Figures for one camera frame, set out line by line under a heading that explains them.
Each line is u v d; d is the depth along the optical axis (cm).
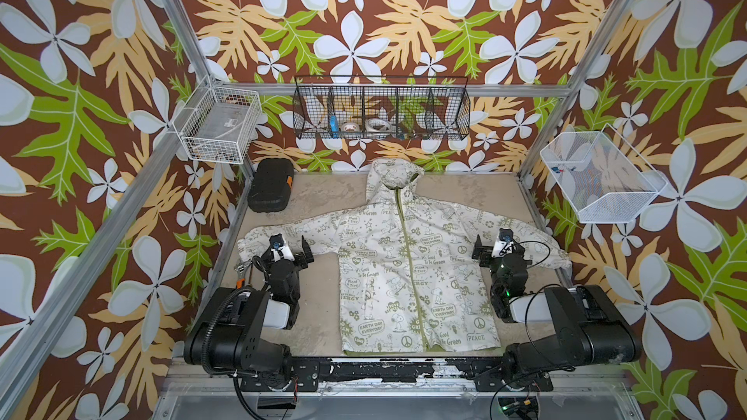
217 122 86
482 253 82
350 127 96
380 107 97
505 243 75
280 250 75
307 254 83
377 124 98
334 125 91
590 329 44
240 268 93
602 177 82
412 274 92
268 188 108
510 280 69
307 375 74
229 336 44
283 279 67
